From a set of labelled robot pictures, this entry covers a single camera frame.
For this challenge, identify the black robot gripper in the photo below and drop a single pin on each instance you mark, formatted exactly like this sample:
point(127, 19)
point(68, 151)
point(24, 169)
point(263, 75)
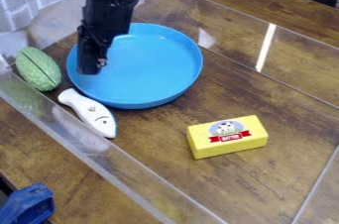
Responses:
point(106, 20)

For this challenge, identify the blue round plastic tray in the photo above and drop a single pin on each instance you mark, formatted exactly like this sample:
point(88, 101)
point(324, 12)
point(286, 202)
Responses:
point(154, 63)

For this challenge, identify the green toy bitter gourd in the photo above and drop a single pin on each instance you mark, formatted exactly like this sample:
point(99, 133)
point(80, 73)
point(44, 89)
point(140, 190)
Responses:
point(39, 69)

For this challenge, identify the white wooden toy fish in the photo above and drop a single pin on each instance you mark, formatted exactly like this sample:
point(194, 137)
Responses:
point(92, 112)

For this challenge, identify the yellow toy butter block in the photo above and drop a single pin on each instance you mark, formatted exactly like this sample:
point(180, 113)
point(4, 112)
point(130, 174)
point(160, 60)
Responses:
point(226, 136)

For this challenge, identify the blue plastic clamp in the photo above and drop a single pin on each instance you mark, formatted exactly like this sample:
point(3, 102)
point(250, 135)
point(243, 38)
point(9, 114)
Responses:
point(28, 206)

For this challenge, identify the clear acrylic barrier wall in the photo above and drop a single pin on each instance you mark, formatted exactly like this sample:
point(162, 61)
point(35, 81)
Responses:
point(271, 65)

